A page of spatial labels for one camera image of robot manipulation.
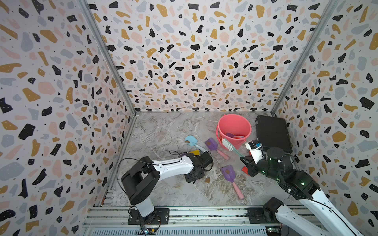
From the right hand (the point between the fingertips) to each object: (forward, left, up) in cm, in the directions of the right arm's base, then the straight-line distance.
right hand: (241, 158), depth 69 cm
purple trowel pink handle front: (+3, +2, -24) cm, 25 cm away
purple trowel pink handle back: (+23, +11, -23) cm, 35 cm away
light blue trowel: (+25, +26, -23) cm, 43 cm away
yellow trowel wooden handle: (+16, +23, -23) cm, 36 cm away
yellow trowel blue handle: (+30, -1, -22) cm, 37 cm away
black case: (+35, -34, -25) cm, 55 cm away
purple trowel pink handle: (+21, -3, -11) cm, 24 cm away
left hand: (-1, +19, -21) cm, 29 cm away
